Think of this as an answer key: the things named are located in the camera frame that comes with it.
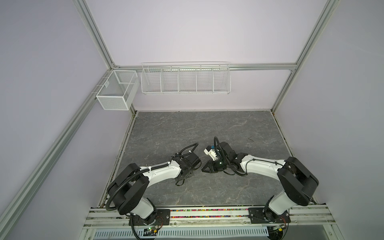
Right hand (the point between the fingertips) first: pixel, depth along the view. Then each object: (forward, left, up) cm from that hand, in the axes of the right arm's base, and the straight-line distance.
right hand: (202, 171), depth 82 cm
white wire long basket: (+54, +10, +25) cm, 60 cm away
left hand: (0, +10, -6) cm, 11 cm away
